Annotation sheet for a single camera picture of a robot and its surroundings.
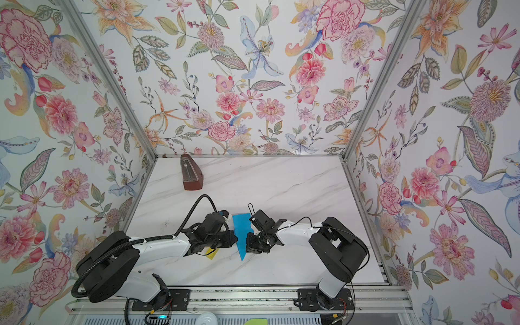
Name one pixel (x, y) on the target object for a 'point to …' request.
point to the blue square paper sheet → (243, 226)
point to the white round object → (206, 318)
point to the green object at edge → (257, 321)
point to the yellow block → (211, 256)
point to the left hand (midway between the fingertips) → (241, 242)
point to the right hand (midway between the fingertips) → (243, 249)
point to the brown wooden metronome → (192, 177)
